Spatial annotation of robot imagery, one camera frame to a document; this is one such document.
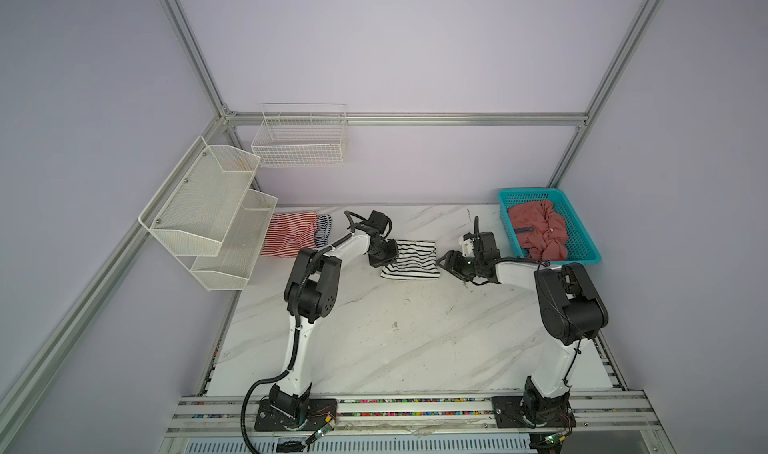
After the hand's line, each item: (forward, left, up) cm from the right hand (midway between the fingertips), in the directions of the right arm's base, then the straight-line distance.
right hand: (441, 263), depth 98 cm
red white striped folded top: (+12, +54, +1) cm, 55 cm away
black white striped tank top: (+3, +8, -2) cm, 9 cm away
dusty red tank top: (+17, -39, -2) cm, 42 cm away
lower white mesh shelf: (-8, +64, +9) cm, 65 cm away
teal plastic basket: (+6, -48, 0) cm, 49 cm away
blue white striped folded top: (+16, +43, -2) cm, 46 cm away
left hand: (+2, +15, -1) cm, 15 cm away
